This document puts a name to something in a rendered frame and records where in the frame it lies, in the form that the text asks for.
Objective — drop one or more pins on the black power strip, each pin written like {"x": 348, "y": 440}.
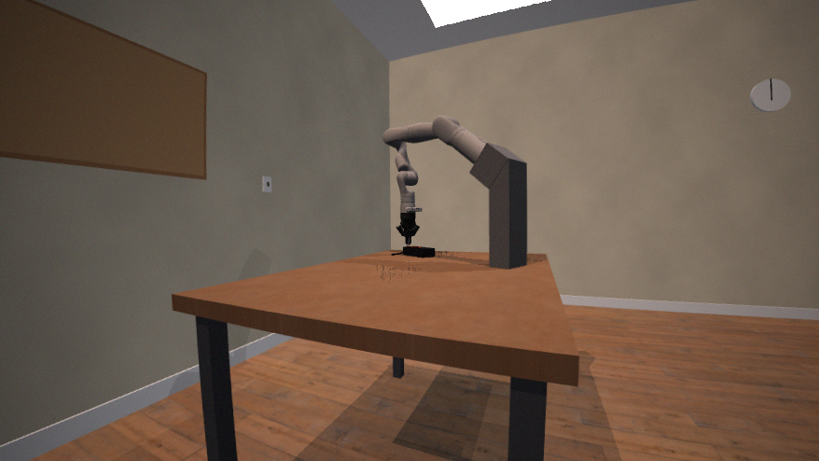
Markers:
{"x": 417, "y": 252}

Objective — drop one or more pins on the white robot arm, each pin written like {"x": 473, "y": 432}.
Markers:
{"x": 451, "y": 134}

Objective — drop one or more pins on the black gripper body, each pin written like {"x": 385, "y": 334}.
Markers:
{"x": 407, "y": 218}

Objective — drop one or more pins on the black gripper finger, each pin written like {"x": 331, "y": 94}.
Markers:
{"x": 412, "y": 231}
{"x": 405, "y": 233}

